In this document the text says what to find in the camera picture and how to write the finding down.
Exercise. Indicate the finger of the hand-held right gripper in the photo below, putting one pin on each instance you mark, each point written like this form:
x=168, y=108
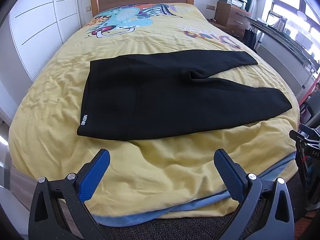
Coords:
x=306, y=143
x=311, y=132

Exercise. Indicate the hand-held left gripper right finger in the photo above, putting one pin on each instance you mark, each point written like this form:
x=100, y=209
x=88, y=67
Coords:
x=230, y=175

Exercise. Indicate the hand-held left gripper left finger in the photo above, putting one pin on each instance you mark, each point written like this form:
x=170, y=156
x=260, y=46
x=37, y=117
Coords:
x=96, y=175

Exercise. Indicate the black pants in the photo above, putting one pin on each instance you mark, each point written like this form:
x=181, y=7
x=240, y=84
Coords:
x=162, y=92

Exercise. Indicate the red pole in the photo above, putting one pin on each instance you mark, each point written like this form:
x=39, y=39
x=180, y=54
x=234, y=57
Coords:
x=307, y=91

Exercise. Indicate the white radiator cover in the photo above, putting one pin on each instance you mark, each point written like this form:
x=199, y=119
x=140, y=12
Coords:
x=280, y=55

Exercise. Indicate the black fabric chair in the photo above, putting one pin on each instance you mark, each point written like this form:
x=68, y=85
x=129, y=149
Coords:
x=162, y=227

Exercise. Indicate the yellow printed blanket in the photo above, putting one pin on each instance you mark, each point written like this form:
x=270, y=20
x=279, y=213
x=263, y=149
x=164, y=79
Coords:
x=62, y=92

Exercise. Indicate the grey desk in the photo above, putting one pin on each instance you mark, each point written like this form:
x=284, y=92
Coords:
x=287, y=33

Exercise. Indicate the black bag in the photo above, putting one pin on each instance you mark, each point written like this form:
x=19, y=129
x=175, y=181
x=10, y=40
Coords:
x=250, y=38

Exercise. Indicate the round white lamp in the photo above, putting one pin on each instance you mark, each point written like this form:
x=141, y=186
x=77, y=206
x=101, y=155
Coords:
x=301, y=15

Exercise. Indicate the wooden dresser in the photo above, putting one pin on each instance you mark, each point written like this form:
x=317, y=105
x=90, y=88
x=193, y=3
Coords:
x=232, y=15

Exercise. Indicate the white wardrobe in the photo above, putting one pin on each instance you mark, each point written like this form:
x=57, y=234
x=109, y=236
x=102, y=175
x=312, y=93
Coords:
x=37, y=17

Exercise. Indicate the wooden bed frame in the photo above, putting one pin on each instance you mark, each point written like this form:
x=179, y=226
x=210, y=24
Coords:
x=20, y=185

